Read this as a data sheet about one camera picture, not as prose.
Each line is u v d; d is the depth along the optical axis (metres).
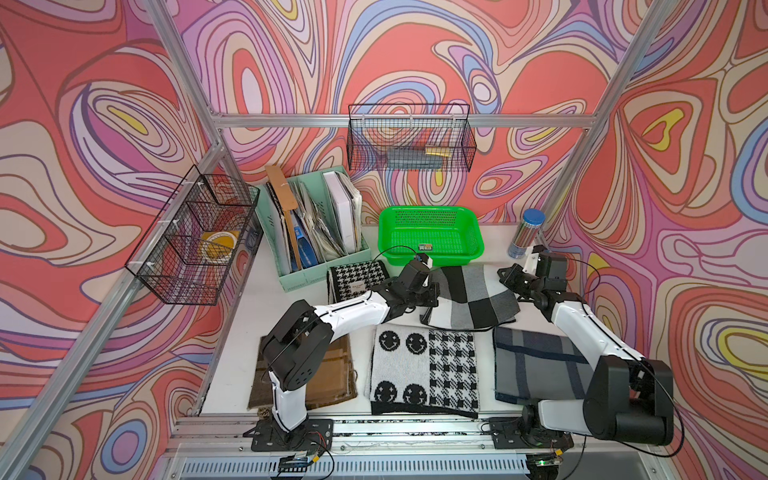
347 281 0.98
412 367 0.80
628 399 0.42
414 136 0.96
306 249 0.92
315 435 0.73
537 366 0.84
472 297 0.92
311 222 0.91
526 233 0.99
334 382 0.79
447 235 1.18
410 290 0.68
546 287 0.66
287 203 0.81
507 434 0.73
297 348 0.47
